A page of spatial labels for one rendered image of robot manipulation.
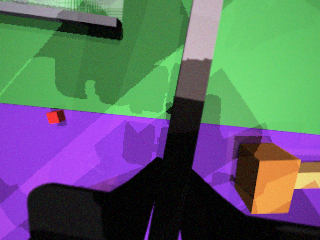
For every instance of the green striped mat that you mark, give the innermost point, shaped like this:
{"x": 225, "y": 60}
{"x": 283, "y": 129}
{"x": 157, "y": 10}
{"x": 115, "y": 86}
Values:
{"x": 265, "y": 72}

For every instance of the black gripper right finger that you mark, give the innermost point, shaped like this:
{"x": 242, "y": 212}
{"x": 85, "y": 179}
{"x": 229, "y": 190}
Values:
{"x": 209, "y": 216}

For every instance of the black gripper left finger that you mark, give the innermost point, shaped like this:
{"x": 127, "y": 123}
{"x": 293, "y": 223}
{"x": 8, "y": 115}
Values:
{"x": 121, "y": 214}

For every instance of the small red cube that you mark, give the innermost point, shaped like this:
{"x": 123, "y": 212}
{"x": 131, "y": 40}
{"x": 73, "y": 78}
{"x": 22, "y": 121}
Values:
{"x": 56, "y": 116}

